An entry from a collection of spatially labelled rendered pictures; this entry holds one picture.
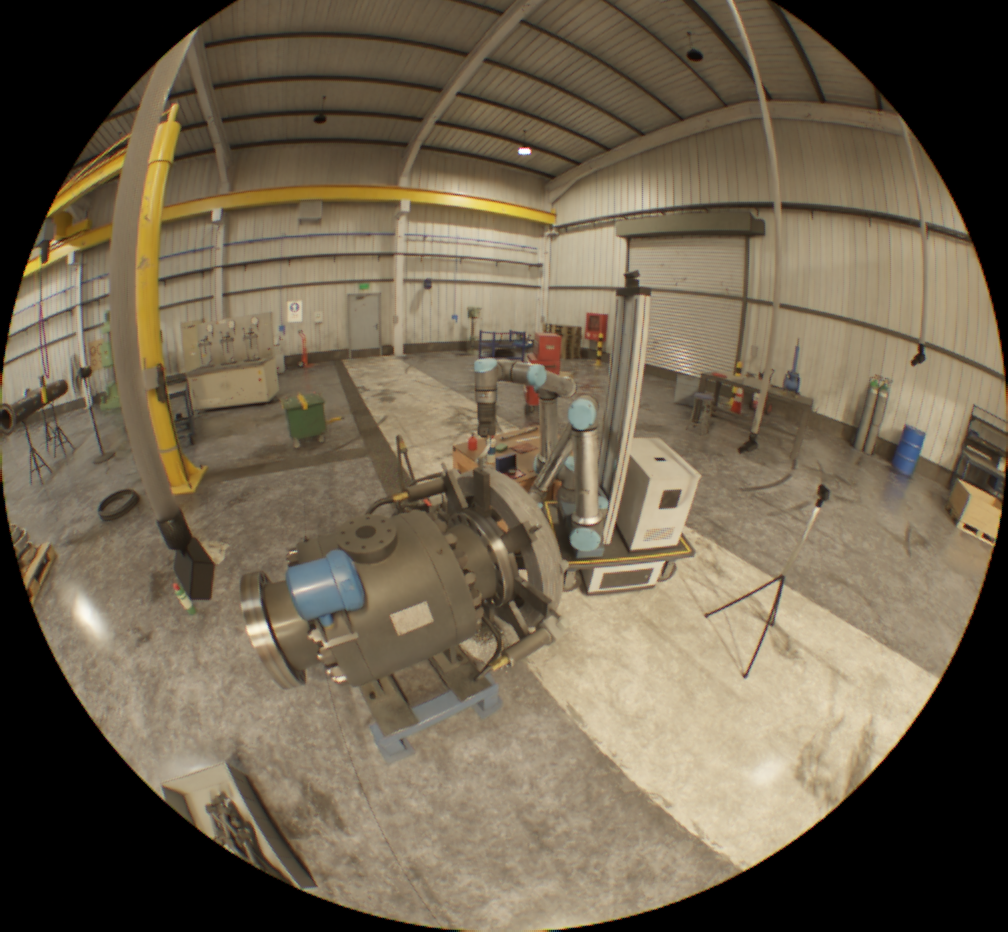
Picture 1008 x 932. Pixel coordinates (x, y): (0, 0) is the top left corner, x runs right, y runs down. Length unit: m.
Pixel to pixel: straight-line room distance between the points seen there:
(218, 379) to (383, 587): 6.47
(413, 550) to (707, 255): 9.73
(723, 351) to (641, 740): 8.89
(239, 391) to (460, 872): 7.04
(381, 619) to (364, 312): 11.05
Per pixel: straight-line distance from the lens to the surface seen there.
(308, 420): 4.40
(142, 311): 4.14
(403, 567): 1.12
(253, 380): 6.93
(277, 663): 1.21
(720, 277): 9.77
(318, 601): 0.90
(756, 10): 8.79
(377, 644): 1.13
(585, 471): 1.50
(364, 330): 11.74
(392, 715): 1.49
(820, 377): 8.96
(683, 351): 10.11
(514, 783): 1.64
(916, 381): 9.01
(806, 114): 10.66
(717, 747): 1.94
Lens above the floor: 1.62
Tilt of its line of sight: 20 degrees down
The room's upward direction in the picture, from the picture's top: 2 degrees clockwise
